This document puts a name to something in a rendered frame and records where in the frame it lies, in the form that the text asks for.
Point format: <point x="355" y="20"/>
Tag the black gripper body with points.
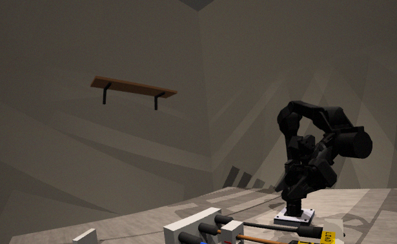
<point x="321" y="165"/>

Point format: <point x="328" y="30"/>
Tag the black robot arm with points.
<point x="340" y="136"/>

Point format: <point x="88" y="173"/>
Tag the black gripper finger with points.
<point x="289" y="179"/>
<point x="310" y="182"/>

